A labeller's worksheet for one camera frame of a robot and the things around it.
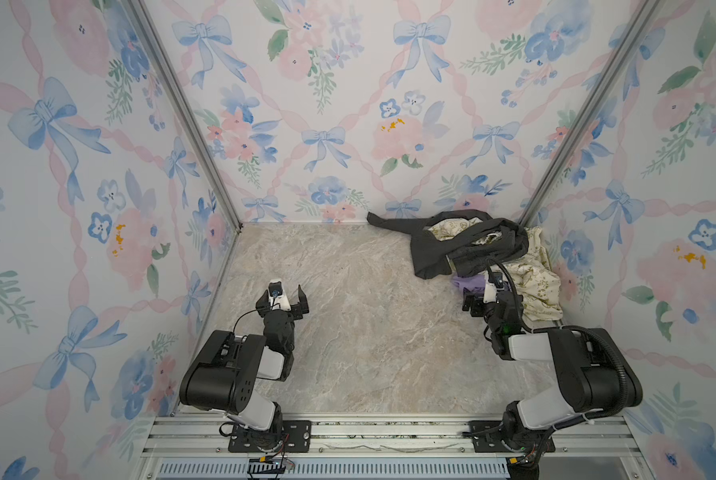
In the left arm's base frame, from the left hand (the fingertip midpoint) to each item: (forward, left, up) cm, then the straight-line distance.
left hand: (285, 286), depth 89 cm
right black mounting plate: (-38, -52, -11) cm, 66 cm away
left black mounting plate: (-37, -7, -12) cm, 40 cm away
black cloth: (+19, -48, -7) cm, 52 cm away
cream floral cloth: (+3, -75, +1) cm, 76 cm away
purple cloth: (+6, -60, -6) cm, 60 cm away
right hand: (+3, -61, -5) cm, 61 cm away
